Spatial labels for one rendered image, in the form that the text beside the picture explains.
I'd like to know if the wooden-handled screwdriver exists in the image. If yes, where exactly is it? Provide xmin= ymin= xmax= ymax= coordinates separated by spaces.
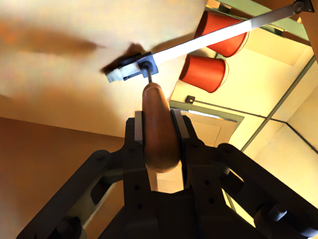
xmin=141 ymin=66 xmax=181 ymax=174

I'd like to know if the orange lamp shade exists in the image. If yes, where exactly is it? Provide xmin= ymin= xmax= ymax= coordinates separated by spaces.
xmin=193 ymin=10 xmax=250 ymax=58
xmin=179 ymin=54 xmax=230 ymax=94

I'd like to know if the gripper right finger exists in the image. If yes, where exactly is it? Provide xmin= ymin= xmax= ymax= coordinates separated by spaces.
xmin=170 ymin=108 xmax=318 ymax=239

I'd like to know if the grey stay clamp block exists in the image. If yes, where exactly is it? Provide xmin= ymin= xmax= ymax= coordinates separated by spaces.
xmin=105 ymin=51 xmax=160 ymax=84

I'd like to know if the brown wooden lid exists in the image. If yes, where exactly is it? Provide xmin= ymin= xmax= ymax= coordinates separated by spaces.
xmin=298 ymin=0 xmax=318 ymax=63

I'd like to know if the dark stay pivot bracket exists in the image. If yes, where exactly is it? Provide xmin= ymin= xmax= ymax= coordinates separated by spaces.
xmin=292 ymin=0 xmax=315 ymax=15

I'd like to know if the silver friction stay bar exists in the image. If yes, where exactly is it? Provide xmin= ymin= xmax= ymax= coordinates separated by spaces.
xmin=151 ymin=2 xmax=298 ymax=66

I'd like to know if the green ceiling beam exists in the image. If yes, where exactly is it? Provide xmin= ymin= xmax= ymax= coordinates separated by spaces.
xmin=205 ymin=0 xmax=312 ymax=47

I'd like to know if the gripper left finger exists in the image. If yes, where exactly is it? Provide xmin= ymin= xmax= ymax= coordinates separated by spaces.
xmin=16 ymin=110 xmax=153 ymax=239

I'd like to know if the green wall pipe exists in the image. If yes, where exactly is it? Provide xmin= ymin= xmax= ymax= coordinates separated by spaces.
xmin=240 ymin=55 xmax=318 ymax=153

